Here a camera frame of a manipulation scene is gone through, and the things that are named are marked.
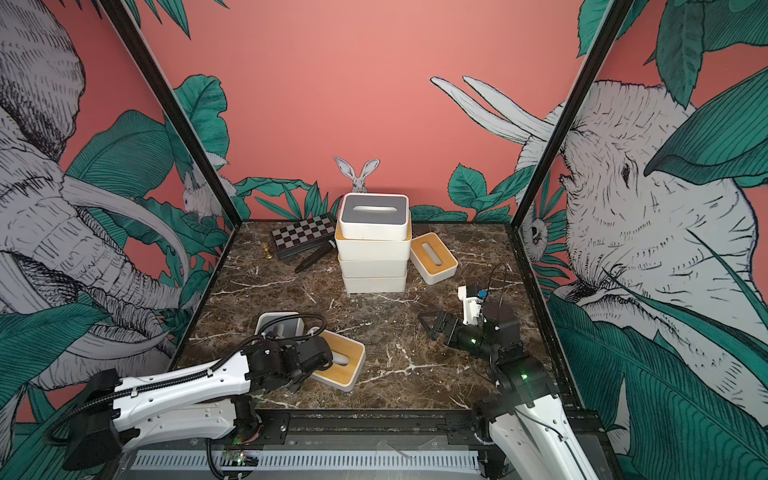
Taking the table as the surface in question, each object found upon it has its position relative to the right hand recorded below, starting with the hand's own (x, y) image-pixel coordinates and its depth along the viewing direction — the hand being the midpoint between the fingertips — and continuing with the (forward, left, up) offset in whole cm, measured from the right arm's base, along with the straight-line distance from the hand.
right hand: (428, 317), depth 70 cm
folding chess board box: (+43, +43, -18) cm, 63 cm away
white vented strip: (-27, +25, -23) cm, 43 cm away
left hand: (-5, +27, -15) cm, 31 cm away
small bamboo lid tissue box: (+34, -5, -20) cm, 40 cm away
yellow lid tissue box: (+19, +15, -7) cm, 25 cm away
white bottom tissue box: (+19, +14, -15) cm, 28 cm away
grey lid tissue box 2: (+4, +41, -17) cm, 44 cm away
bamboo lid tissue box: (-4, +21, -18) cm, 28 cm away
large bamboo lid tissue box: (+20, +14, +2) cm, 25 cm away
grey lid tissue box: (+23, +13, +11) cm, 29 cm away
